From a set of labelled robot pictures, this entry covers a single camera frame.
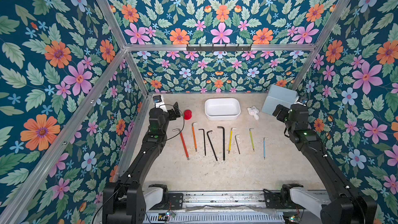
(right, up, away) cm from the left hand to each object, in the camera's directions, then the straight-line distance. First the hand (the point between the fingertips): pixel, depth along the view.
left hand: (169, 102), depth 80 cm
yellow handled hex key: (+34, -23, +16) cm, 44 cm away
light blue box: (+66, +5, +19) cm, 69 cm away
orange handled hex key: (+11, -13, +23) cm, 29 cm away
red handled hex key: (+4, -21, +16) cm, 27 cm away
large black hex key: (+30, -24, +13) cm, 41 cm away
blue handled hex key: (+55, -27, +13) cm, 62 cm away
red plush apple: (+6, -8, +25) cm, 27 cm away
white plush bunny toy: (+51, -5, +24) cm, 57 cm away
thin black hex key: (+18, -29, +10) cm, 36 cm away
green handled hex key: (+48, -23, +16) cm, 55 cm away
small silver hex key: (+38, -26, +13) cm, 47 cm away
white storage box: (+31, -4, +30) cm, 43 cm away
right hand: (+61, -2, -2) cm, 61 cm away
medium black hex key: (+22, -25, +13) cm, 36 cm away
